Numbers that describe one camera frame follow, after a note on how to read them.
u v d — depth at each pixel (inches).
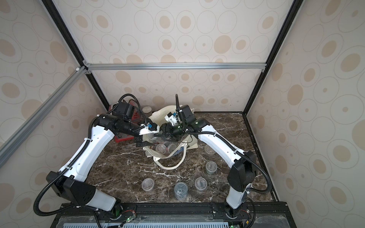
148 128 23.3
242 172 17.3
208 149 36.2
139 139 24.7
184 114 23.3
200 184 30.6
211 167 32.9
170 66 68.2
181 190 29.1
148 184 30.6
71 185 15.3
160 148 34.2
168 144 35.3
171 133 25.9
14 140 20.8
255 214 27.7
